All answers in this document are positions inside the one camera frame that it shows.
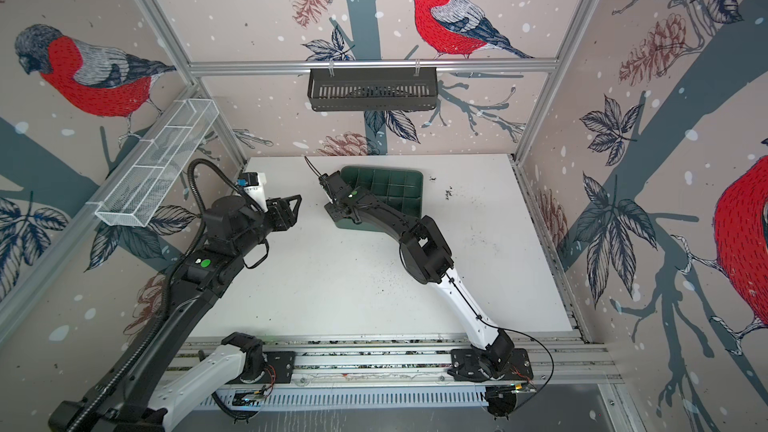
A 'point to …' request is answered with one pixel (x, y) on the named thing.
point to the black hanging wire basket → (366, 89)
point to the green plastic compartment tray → (404, 188)
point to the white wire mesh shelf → (155, 162)
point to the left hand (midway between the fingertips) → (289, 197)
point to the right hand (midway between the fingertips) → (338, 207)
